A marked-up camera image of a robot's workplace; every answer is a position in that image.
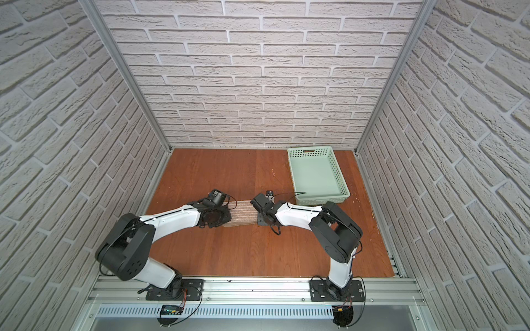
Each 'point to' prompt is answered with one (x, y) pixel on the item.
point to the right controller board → (342, 315)
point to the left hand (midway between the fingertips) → (228, 211)
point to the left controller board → (171, 309)
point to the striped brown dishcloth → (242, 212)
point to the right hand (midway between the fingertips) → (260, 220)
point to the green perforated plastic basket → (317, 176)
